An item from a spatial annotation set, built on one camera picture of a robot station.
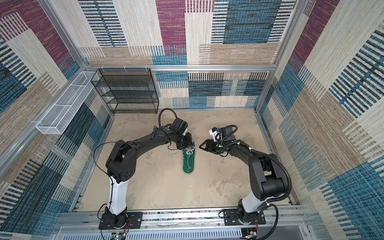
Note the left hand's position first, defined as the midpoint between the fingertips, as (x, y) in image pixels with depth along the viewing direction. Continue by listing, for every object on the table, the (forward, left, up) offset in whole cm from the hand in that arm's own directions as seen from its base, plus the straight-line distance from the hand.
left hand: (196, 142), depth 91 cm
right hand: (-5, -4, -1) cm, 6 cm away
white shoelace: (-4, +4, -4) cm, 7 cm away
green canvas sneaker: (-9, +4, -5) cm, 11 cm away
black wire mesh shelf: (+40, +49, +8) cm, 63 cm away
